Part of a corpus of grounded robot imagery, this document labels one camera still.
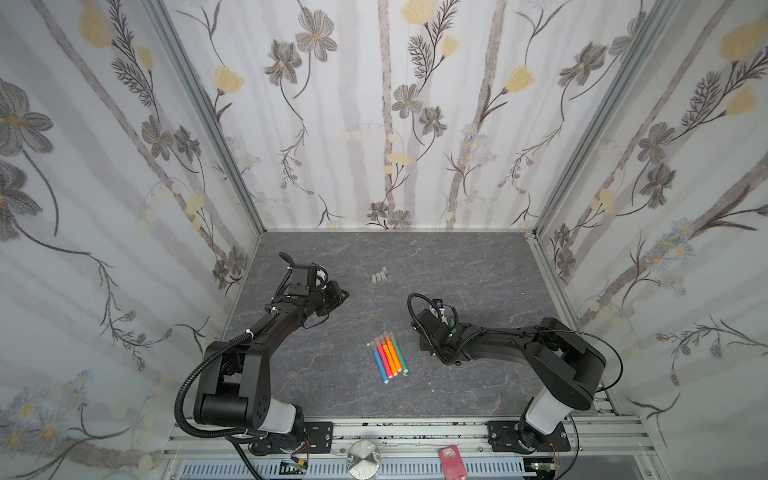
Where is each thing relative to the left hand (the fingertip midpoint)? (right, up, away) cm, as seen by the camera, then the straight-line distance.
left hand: (344, 285), depth 89 cm
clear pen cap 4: (+8, +1, +15) cm, 17 cm away
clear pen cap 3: (+10, +1, +15) cm, 18 cm away
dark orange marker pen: (+13, -21, -1) cm, 25 cm away
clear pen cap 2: (+11, +2, +16) cm, 20 cm away
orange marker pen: (+14, -18, -1) cm, 23 cm away
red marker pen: (+12, -21, -3) cm, 25 cm away
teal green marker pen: (+17, -21, -1) cm, 27 cm away
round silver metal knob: (+8, -32, -30) cm, 45 cm away
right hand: (+23, -13, +2) cm, 27 cm away
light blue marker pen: (+11, -22, -3) cm, 25 cm away
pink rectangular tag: (+29, -41, -19) cm, 54 cm away
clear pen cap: (+12, +4, +18) cm, 22 cm away
